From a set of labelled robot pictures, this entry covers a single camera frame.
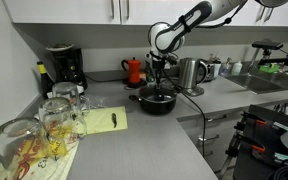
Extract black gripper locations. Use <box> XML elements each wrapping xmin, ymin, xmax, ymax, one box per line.
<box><xmin>152</xmin><ymin>59</ymin><xmax>168</xmax><ymax>93</ymax></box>

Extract glass lid with black knob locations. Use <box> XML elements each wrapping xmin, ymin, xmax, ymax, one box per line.
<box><xmin>140</xmin><ymin>88</ymin><xmax>178</xmax><ymax>104</ymax></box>

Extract black cooking pot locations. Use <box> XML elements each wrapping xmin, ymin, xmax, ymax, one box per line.
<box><xmin>128</xmin><ymin>85</ymin><xmax>179</xmax><ymax>116</ymax></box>

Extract red moka pot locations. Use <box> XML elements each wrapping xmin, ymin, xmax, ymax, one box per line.
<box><xmin>121</xmin><ymin>57</ymin><xmax>142</xmax><ymax>84</ymax></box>

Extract clear drinking glass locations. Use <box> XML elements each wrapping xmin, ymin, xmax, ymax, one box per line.
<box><xmin>52</xmin><ymin>82</ymin><xmax>91</xmax><ymax>118</ymax></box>
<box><xmin>38</xmin><ymin>97</ymin><xmax>88</xmax><ymax>158</ymax></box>
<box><xmin>0</xmin><ymin>117</ymin><xmax>60</xmax><ymax>180</ymax></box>

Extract black round moka stand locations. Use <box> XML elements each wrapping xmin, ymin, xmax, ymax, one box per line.
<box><xmin>122</xmin><ymin>78</ymin><xmax>148</xmax><ymax>89</ymax></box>

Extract stainless steel electric kettle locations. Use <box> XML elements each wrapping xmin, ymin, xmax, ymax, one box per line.
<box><xmin>178</xmin><ymin>57</ymin><xmax>208</xmax><ymax>90</ymax></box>

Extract steel kettle base with buttons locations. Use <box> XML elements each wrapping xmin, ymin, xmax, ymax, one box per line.
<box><xmin>180</xmin><ymin>85</ymin><xmax>206</xmax><ymax>98</ymax></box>

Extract stainless steel toaster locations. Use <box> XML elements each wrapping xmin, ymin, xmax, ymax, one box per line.
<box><xmin>198</xmin><ymin>59</ymin><xmax>218</xmax><ymax>83</ymax></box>

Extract small black object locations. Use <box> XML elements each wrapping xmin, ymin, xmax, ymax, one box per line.
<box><xmin>110</xmin><ymin>112</ymin><xmax>118</xmax><ymax>129</ymax></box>

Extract grey drawer cabinet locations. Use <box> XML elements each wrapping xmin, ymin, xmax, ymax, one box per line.
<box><xmin>177</xmin><ymin>103</ymin><xmax>262</xmax><ymax>174</ymax></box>

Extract clear pump dispenser bottle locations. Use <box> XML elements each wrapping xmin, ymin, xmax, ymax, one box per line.
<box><xmin>218</xmin><ymin>57</ymin><xmax>233</xmax><ymax>78</ymax></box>

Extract yellow mat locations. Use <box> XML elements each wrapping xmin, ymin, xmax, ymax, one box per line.
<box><xmin>80</xmin><ymin>105</ymin><xmax>129</xmax><ymax>135</ymax></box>

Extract white soap bottle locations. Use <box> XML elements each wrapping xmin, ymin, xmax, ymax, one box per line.
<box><xmin>231</xmin><ymin>60</ymin><xmax>244</xmax><ymax>76</ymax></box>

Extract black coffee maker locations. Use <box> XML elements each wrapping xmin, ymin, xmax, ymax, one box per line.
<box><xmin>45</xmin><ymin>43</ymin><xmax>88</xmax><ymax>91</ymax></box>

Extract steel sink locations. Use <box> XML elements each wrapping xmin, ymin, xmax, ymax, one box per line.
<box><xmin>227</xmin><ymin>71</ymin><xmax>288</xmax><ymax>95</ymax></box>

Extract black clamp with orange grip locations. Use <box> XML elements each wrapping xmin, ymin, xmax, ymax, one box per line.
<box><xmin>237</xmin><ymin>133</ymin><xmax>268</xmax><ymax>154</ymax></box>
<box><xmin>240</xmin><ymin>111</ymin><xmax>269</xmax><ymax>128</ymax></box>

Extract green plastic item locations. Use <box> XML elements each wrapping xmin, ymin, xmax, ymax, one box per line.
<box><xmin>258</xmin><ymin>63</ymin><xmax>282</xmax><ymax>74</ymax></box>

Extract dark wine bottle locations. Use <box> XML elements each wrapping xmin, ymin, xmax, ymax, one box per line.
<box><xmin>36</xmin><ymin>60</ymin><xmax>55</xmax><ymax>100</ymax></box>

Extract black perforated board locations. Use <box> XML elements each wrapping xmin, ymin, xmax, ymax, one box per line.
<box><xmin>232</xmin><ymin>104</ymin><xmax>288</xmax><ymax>180</ymax></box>

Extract printed kitchen towel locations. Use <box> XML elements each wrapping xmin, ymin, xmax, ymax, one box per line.
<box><xmin>0</xmin><ymin>133</ymin><xmax>82</xmax><ymax>180</ymax></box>

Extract black power cable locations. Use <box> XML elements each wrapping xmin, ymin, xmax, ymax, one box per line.
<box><xmin>162</xmin><ymin>68</ymin><xmax>208</xmax><ymax>159</ymax></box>

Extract steel drawer handle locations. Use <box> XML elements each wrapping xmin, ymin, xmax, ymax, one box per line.
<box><xmin>206</xmin><ymin>114</ymin><xmax>228</xmax><ymax>123</ymax></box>
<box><xmin>198</xmin><ymin>134</ymin><xmax>220</xmax><ymax>143</ymax></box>

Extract black camera on stand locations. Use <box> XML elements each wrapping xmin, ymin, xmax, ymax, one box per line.
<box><xmin>250</xmin><ymin>39</ymin><xmax>288</xmax><ymax>68</ymax></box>

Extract white wall cabinet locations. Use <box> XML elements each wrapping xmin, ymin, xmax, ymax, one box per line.
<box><xmin>2</xmin><ymin>0</ymin><xmax>288</xmax><ymax>28</ymax></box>

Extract bundle of black cables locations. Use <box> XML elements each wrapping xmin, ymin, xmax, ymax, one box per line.
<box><xmin>267</xmin><ymin>159</ymin><xmax>288</xmax><ymax>180</ymax></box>

